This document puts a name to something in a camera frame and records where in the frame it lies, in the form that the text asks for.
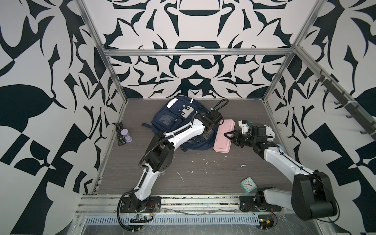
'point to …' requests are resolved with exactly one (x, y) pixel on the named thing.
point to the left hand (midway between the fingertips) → (202, 127)
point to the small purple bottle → (128, 138)
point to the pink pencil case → (222, 143)
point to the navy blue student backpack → (178, 110)
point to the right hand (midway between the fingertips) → (226, 134)
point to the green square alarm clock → (248, 184)
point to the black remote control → (121, 139)
